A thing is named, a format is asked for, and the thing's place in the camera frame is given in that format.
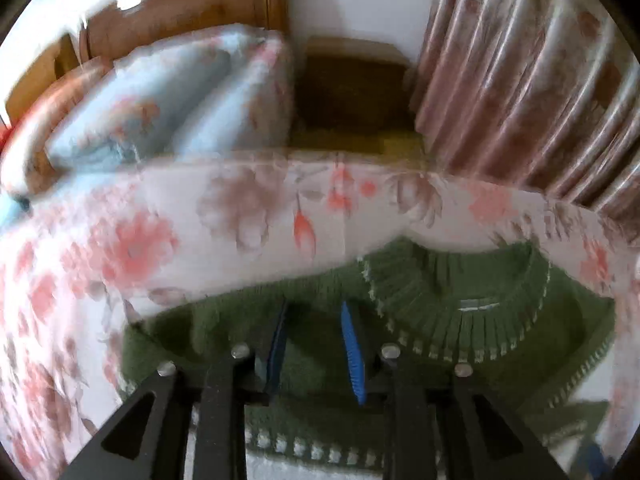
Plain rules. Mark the green and white knit sweater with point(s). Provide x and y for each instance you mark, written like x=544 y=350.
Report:
x=531 y=330

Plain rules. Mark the pink floral curtain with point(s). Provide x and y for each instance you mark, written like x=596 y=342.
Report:
x=539 y=94

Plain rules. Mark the light wooden headboard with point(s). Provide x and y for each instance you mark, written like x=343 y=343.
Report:
x=56 y=60

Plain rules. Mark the wooden nightstand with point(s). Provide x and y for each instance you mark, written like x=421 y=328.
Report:
x=350 y=84

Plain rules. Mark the pink floral quilt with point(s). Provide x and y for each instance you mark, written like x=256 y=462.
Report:
x=103 y=252

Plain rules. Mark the dark wooden headboard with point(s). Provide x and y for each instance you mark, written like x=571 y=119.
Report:
x=113 y=33

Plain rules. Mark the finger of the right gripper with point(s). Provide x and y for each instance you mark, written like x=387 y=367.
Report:
x=590 y=463

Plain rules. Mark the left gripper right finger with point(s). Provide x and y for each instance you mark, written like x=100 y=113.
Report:
x=441 y=423

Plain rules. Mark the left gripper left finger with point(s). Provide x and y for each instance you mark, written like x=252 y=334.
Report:
x=178 y=421

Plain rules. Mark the light blue floral pillow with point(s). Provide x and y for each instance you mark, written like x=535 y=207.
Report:
x=213 y=91

